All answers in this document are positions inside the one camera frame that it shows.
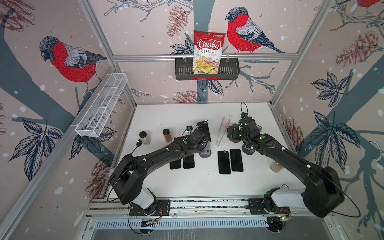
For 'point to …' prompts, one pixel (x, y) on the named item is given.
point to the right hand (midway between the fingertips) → (232, 131)
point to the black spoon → (138, 143)
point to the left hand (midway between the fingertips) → (196, 146)
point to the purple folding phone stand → (207, 151)
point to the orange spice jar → (167, 135)
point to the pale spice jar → (145, 138)
